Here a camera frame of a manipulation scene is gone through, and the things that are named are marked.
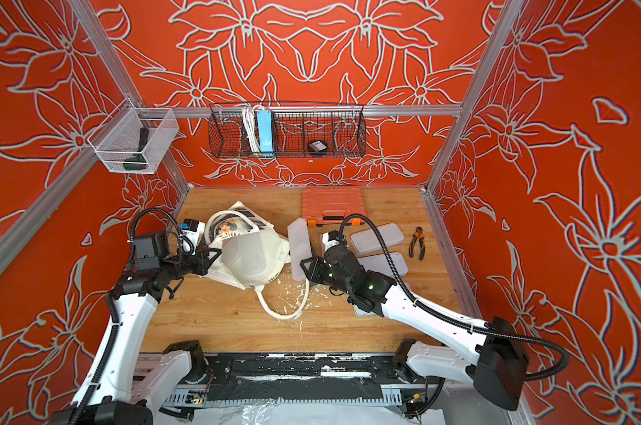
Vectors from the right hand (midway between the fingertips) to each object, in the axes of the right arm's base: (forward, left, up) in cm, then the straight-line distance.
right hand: (300, 260), depth 73 cm
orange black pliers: (+22, -44, -19) cm, 53 cm away
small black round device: (+44, -4, +8) cm, 45 cm away
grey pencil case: (-8, -18, -19) cm, 28 cm away
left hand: (+3, +25, 0) cm, 25 cm away
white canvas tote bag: (+12, +21, -14) cm, 28 cm away
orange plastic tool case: (+34, -8, -15) cm, 38 cm away
